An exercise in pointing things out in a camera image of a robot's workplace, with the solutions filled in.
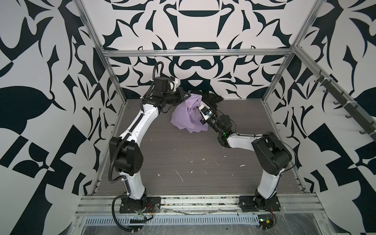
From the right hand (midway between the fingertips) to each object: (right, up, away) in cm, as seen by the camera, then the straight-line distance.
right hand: (199, 103), depth 82 cm
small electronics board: (+31, -57, -11) cm, 66 cm away
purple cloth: (-7, -7, +5) cm, 11 cm away
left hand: (-4, +6, -4) cm, 8 cm away
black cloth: (+11, +5, +30) cm, 32 cm away
